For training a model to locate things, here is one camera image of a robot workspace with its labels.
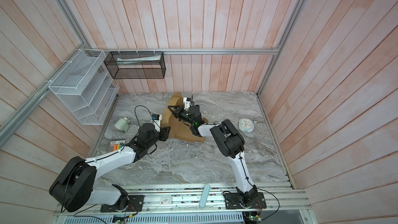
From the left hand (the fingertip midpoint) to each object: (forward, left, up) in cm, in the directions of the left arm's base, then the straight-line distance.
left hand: (167, 128), depth 88 cm
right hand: (+10, 0, +7) cm, 12 cm away
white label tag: (-35, -2, -10) cm, 36 cm away
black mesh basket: (+43, +24, +14) cm, 51 cm away
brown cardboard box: (+8, -5, -13) cm, 16 cm away
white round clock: (+9, -50, -9) cm, 52 cm away
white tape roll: (+6, +29, -5) cm, 30 cm away
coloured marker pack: (-5, +32, -10) cm, 34 cm away
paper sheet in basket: (+31, +28, +24) cm, 48 cm away
